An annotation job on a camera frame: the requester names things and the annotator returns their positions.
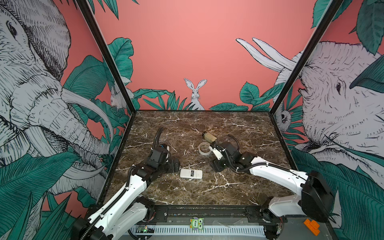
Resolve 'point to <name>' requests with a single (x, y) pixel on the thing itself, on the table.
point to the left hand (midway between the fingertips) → (173, 161)
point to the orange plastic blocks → (313, 226)
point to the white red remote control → (191, 173)
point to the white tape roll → (202, 153)
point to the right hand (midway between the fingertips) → (211, 160)
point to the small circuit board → (145, 229)
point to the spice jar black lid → (208, 137)
